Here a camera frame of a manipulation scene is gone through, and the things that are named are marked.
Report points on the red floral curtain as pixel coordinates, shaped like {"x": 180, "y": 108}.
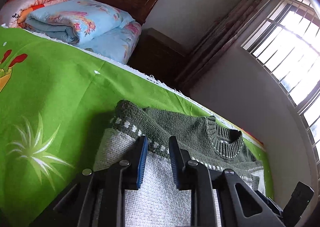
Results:
{"x": 217, "y": 40}

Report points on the barred window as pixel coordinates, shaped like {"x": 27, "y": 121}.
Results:
{"x": 286, "y": 45}

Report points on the green cartoon bed sheet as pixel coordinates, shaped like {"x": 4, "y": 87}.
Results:
{"x": 54, "y": 111}

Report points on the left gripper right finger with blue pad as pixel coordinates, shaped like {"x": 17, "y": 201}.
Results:
{"x": 217, "y": 198}

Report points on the green white knit sweater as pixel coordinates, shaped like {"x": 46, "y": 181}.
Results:
{"x": 158, "y": 202}

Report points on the dark wooden nightstand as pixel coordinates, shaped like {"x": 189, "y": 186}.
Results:
{"x": 158, "y": 55}

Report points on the light blue floral quilt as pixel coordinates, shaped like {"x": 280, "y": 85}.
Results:
{"x": 89, "y": 25}

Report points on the pink orange floral quilt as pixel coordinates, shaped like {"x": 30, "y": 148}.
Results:
{"x": 14, "y": 12}

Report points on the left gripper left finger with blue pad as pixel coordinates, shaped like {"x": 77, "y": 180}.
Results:
{"x": 97, "y": 198}

